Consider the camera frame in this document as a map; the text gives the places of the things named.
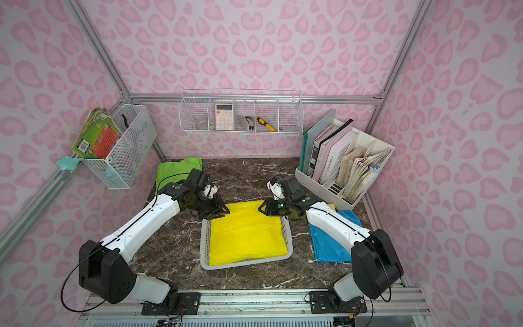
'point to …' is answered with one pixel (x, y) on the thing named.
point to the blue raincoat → (326, 249)
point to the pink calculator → (224, 116)
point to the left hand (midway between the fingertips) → (227, 208)
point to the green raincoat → (169, 172)
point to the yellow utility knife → (266, 125)
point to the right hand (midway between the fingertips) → (261, 209)
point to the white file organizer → (342, 161)
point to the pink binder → (326, 144)
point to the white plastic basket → (204, 251)
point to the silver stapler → (246, 122)
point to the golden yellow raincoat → (246, 234)
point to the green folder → (309, 136)
